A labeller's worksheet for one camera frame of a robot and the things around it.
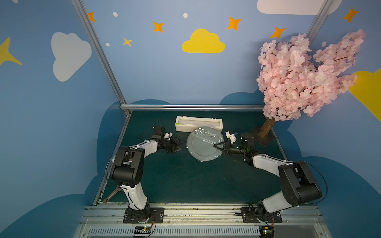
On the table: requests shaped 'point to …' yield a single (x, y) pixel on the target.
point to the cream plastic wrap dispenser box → (188, 124)
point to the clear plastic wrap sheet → (200, 143)
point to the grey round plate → (200, 144)
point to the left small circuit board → (142, 230)
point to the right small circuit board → (266, 231)
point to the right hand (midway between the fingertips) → (215, 145)
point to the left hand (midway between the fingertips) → (184, 143)
